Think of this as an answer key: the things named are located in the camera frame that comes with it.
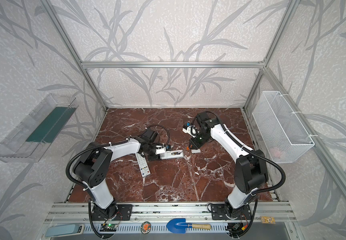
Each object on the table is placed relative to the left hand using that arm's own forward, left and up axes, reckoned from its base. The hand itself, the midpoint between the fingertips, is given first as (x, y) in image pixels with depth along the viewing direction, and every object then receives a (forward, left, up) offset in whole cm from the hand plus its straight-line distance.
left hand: (161, 149), depth 95 cm
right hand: (0, -19, +12) cm, 23 cm away
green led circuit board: (-41, +22, -3) cm, 47 cm away
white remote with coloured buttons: (-10, +10, -1) cm, 14 cm away
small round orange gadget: (-41, +4, 0) cm, 41 cm away
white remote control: (-3, -7, -1) cm, 8 cm away
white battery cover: (0, -22, -1) cm, 22 cm away
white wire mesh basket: (-12, -56, +34) cm, 66 cm away
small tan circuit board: (-37, -55, +1) cm, 66 cm away
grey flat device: (-42, +41, +2) cm, 59 cm away
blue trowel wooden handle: (-40, -12, 0) cm, 42 cm away
